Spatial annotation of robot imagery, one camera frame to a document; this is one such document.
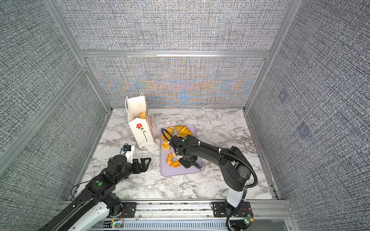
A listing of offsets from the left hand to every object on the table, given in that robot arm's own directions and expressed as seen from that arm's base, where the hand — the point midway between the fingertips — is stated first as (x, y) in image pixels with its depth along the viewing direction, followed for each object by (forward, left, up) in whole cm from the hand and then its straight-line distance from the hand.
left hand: (145, 160), depth 78 cm
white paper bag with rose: (+17, +2, +13) cm, 21 cm away
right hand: (+1, -25, -8) cm, 26 cm away
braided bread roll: (+13, -10, -8) cm, 18 cm away
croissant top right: (+24, -22, -8) cm, 33 cm away
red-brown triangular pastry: (+34, +6, 0) cm, 35 cm away
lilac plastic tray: (-1, -11, -12) cm, 17 cm away
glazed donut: (+3, -13, -10) cm, 17 cm away
